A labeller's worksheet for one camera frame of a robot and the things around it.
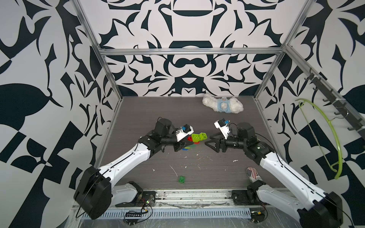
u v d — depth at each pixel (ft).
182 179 2.66
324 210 1.25
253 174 2.60
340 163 1.88
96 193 1.30
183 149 2.53
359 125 1.65
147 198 2.39
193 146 2.41
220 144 2.09
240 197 2.44
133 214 2.39
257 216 2.33
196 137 2.39
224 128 2.16
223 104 3.26
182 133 2.13
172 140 2.18
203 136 2.43
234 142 2.07
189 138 2.42
